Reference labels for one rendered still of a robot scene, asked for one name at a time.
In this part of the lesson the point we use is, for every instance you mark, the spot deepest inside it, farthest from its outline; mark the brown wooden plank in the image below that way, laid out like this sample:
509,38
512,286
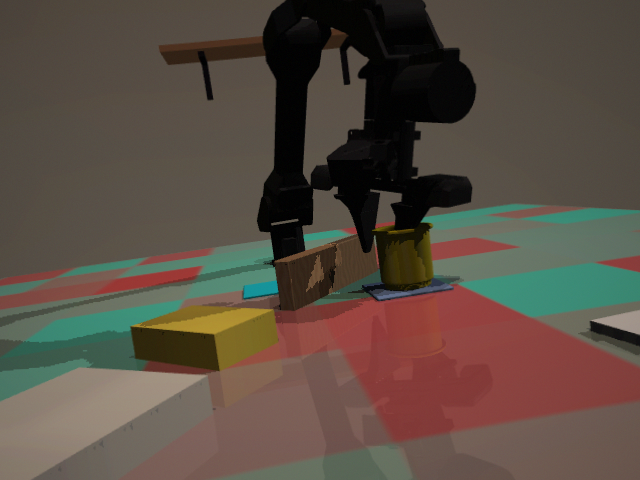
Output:
310,275

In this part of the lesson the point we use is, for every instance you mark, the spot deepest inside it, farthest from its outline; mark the yellow flat block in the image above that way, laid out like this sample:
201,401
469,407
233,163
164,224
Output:
208,337

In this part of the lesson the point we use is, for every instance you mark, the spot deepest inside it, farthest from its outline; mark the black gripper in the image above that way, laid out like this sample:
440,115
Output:
418,195

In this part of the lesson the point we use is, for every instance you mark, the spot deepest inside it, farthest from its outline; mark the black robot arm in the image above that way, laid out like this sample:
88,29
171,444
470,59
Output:
409,77

